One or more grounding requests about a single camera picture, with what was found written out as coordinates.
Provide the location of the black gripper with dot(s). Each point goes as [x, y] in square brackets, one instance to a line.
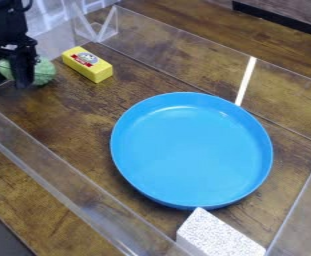
[15, 43]

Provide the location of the green bumpy toy gourd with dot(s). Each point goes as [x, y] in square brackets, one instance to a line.
[45, 71]

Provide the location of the blue round tray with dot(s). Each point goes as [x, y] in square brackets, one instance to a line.
[191, 150]

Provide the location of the yellow butter block toy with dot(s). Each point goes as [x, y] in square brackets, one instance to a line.
[86, 63]

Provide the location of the white speckled foam block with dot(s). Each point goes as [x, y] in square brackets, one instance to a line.
[206, 236]

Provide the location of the clear acrylic enclosure wall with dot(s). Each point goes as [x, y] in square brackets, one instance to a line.
[65, 198]

